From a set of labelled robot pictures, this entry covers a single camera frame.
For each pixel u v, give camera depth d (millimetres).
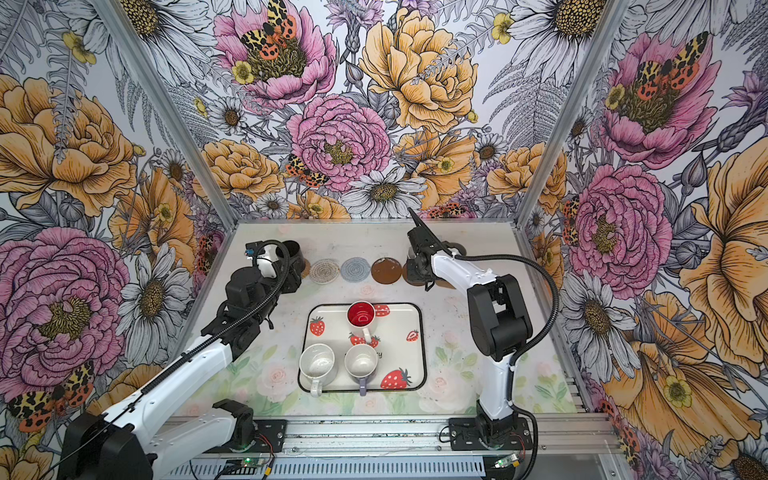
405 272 1050
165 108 875
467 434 736
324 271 1058
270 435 734
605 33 743
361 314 917
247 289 586
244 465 712
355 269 1082
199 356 518
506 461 715
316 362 845
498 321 518
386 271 1060
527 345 509
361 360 853
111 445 388
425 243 778
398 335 919
